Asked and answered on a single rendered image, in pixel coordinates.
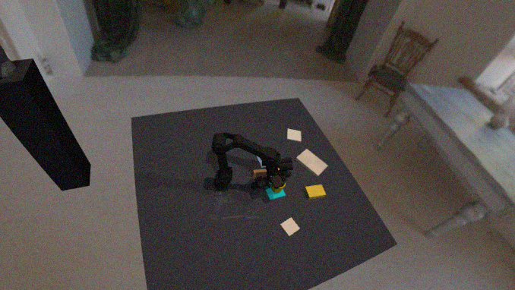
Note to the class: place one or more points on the yellow rectangular block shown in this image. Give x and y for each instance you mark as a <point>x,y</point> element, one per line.
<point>314,192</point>

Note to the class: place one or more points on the brown wooden bar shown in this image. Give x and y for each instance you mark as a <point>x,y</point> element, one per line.
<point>259,172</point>

